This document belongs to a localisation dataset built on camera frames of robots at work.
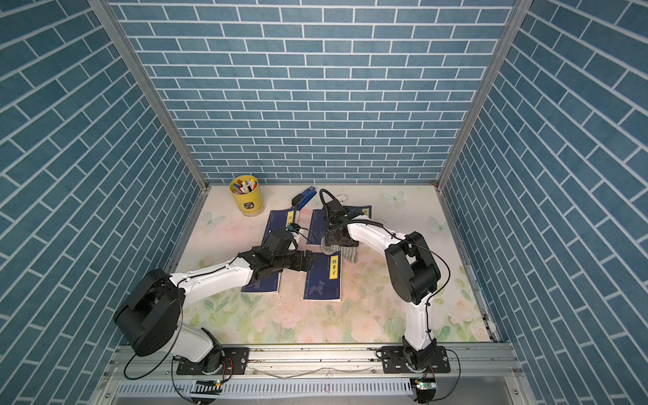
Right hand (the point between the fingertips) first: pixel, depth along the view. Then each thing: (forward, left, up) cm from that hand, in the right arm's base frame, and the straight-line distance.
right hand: (339, 240), depth 96 cm
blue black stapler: (+21, +18, 0) cm, 28 cm away
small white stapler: (+23, 0, -1) cm, 23 cm away
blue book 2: (+8, +9, -4) cm, 13 cm away
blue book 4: (-15, +4, -4) cm, 16 cm away
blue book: (+11, +26, -3) cm, 28 cm away
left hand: (-10, +8, +3) cm, 13 cm away
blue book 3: (+19, -10, -3) cm, 22 cm away
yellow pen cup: (+17, +40, +7) cm, 44 cm away
